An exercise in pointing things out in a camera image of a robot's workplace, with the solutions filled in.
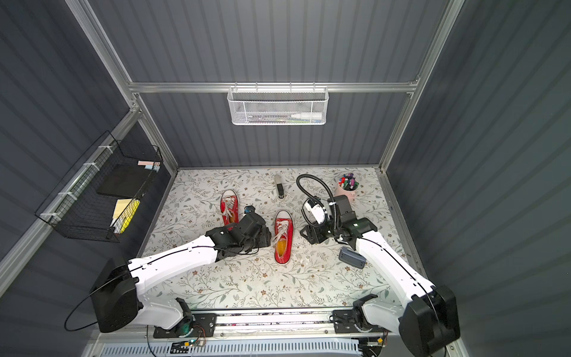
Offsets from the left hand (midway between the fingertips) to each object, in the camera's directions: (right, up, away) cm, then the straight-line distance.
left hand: (267, 236), depth 81 cm
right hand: (+17, +3, -2) cm, 17 cm away
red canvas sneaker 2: (+6, -2, +5) cm, 8 cm away
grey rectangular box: (+33, -9, +3) cm, 34 cm away
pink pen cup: (+35, +15, +15) cm, 41 cm away
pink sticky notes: (-46, +27, +3) cm, 53 cm away
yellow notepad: (-38, +11, -19) cm, 44 cm away
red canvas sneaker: (-18, +10, +15) cm, 26 cm away
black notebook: (-50, +21, -3) cm, 54 cm away
